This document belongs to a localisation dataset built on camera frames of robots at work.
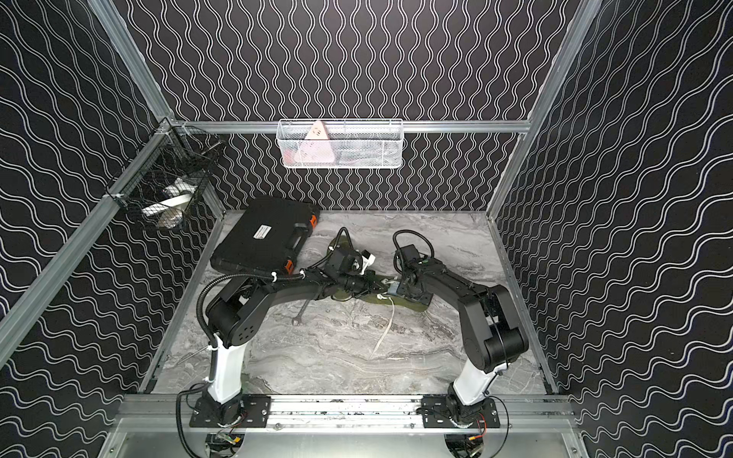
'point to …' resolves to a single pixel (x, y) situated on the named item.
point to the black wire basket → (177, 151)
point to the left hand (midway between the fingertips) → (389, 285)
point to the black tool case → (268, 237)
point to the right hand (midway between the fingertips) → (413, 292)
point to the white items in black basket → (171, 211)
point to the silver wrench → (298, 319)
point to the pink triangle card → (316, 148)
